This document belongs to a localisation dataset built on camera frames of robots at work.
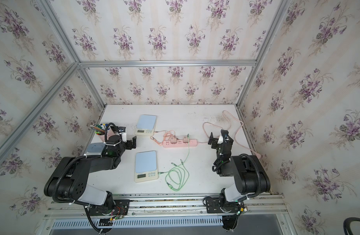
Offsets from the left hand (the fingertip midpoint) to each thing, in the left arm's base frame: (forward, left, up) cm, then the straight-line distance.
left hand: (128, 136), depth 93 cm
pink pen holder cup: (+1, +11, +3) cm, 12 cm away
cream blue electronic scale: (+14, -8, -7) cm, 18 cm away
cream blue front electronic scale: (-17, -13, -7) cm, 22 cm away
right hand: (-1, -60, +5) cm, 61 cm away
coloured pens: (+3, +18, +4) cm, 19 cm away
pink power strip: (-3, -34, -4) cm, 35 cm away
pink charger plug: (-2, -29, 0) cm, 29 cm away
